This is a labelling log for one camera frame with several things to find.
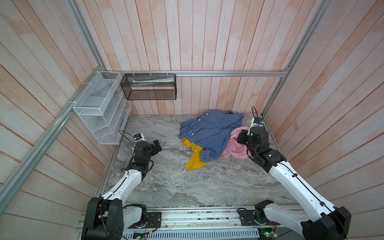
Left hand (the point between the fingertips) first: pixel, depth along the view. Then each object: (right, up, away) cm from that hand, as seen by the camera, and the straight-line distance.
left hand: (153, 145), depth 87 cm
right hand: (+50, +9, -10) cm, 52 cm away
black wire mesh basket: (-6, +40, +17) cm, 44 cm away
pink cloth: (+50, -3, +1) cm, 50 cm away
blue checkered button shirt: (+36, +9, +5) cm, 38 cm away
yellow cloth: (+25, -11, +7) cm, 29 cm away
